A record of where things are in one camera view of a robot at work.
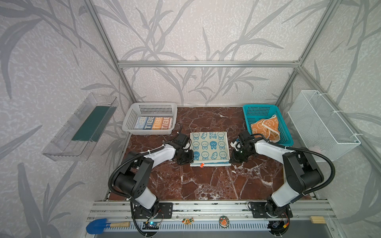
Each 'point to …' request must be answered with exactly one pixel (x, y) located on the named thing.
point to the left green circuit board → (151, 225)
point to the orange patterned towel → (269, 127)
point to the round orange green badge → (223, 221)
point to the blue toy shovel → (97, 226)
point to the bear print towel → (210, 148)
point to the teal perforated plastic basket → (254, 112)
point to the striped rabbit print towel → (154, 123)
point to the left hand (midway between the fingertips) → (195, 156)
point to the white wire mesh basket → (320, 126)
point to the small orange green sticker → (187, 221)
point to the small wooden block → (317, 219)
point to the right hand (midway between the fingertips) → (230, 156)
